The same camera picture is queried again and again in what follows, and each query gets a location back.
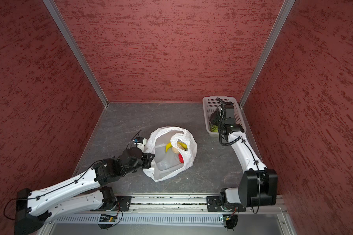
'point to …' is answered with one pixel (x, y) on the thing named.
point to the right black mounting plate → (214, 203)
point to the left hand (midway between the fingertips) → (154, 159)
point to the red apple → (181, 159)
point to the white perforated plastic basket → (211, 104)
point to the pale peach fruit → (174, 150)
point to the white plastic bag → (166, 165)
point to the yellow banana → (168, 146)
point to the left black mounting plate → (122, 203)
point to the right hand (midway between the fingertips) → (213, 118)
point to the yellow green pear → (183, 145)
